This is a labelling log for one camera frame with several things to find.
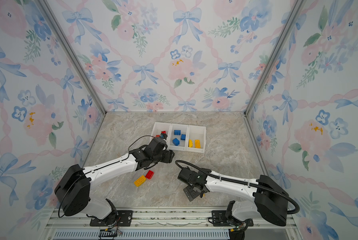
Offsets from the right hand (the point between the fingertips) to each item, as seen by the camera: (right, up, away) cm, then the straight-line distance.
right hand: (195, 189), depth 81 cm
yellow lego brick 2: (-31, +3, +4) cm, 32 cm away
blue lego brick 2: (-11, +24, +19) cm, 32 cm away
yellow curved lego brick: (-1, +23, +16) cm, 28 cm away
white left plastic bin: (-23, +34, +25) cm, 48 cm away
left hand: (-13, +20, +3) cm, 24 cm away
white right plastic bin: (+3, +30, +29) cm, 42 cm away
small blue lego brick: (-6, +27, +23) cm, 36 cm away
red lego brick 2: (-26, +6, +5) cm, 27 cm away
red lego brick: (-24, +28, +24) cm, 43 cm away
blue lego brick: (-10, +30, +24) cm, 40 cm away
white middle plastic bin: (-5, +32, +25) cm, 41 cm away
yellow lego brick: (+3, +22, +19) cm, 30 cm away
